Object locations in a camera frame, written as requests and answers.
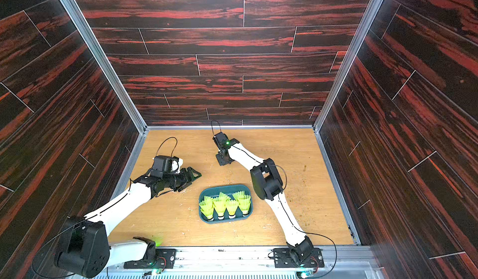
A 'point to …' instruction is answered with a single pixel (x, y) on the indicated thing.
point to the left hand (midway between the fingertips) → (198, 177)
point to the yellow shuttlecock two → (223, 197)
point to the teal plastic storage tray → (229, 189)
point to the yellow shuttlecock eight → (206, 207)
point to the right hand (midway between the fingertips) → (229, 157)
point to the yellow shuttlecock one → (244, 203)
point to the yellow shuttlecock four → (231, 207)
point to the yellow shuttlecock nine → (220, 205)
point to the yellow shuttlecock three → (239, 195)
